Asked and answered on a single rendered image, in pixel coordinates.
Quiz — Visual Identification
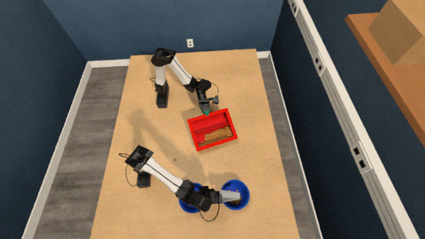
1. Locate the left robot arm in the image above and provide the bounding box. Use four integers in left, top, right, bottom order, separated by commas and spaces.
151, 48, 212, 105

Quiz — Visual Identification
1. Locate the blue bowl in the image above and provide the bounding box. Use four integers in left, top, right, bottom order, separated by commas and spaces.
179, 183, 202, 214
221, 179, 250, 210

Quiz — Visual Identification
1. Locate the grey scoop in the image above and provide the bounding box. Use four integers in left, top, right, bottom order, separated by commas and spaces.
220, 190, 240, 202

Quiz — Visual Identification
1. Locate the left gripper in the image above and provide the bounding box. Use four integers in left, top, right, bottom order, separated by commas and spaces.
197, 94, 210, 116

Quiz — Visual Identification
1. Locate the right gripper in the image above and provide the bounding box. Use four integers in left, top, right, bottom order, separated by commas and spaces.
198, 186, 215, 197

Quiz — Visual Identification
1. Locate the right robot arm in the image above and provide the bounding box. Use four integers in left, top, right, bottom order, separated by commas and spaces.
124, 145, 222, 212

